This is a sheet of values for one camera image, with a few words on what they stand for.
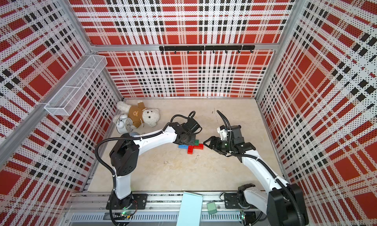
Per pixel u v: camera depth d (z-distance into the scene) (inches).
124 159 19.1
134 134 39.4
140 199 29.4
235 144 25.0
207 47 34.8
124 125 36.6
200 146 36.0
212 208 28.2
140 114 40.1
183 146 35.7
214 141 28.5
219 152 28.8
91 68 30.6
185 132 26.0
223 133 30.2
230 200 29.4
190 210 27.4
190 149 34.8
